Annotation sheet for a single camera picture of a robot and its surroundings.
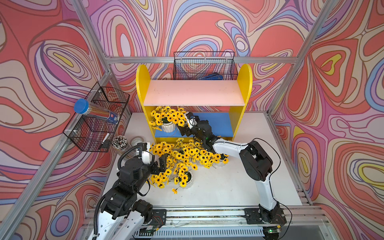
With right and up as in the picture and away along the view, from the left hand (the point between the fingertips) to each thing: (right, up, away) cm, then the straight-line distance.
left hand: (159, 154), depth 68 cm
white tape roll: (-24, +3, +34) cm, 41 cm away
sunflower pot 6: (+11, -11, +4) cm, 16 cm away
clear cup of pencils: (-24, +3, +12) cm, 27 cm away
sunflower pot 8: (+8, +18, +11) cm, 22 cm away
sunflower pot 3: (+22, -5, +12) cm, 26 cm away
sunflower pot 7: (0, +17, +14) cm, 22 cm away
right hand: (+10, +15, +22) cm, 29 cm away
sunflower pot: (-1, +1, +13) cm, 13 cm away
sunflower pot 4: (+29, -5, +14) cm, 33 cm away
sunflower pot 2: (+11, -3, +12) cm, 17 cm away
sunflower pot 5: (-1, -14, +5) cm, 15 cm away
